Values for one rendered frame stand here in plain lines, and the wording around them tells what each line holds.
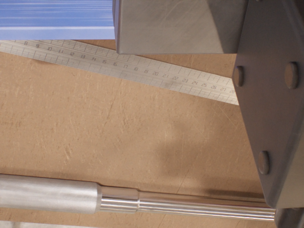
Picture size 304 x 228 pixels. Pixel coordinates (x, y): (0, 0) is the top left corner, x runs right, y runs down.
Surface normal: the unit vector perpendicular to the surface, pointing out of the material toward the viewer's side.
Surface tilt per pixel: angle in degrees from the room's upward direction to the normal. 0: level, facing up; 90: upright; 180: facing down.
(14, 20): 90
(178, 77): 0
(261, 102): 90
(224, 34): 0
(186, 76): 0
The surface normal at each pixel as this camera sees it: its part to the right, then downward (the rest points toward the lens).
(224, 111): 0.11, 0.72
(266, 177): -0.99, 0.02
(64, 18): 0.08, -0.69
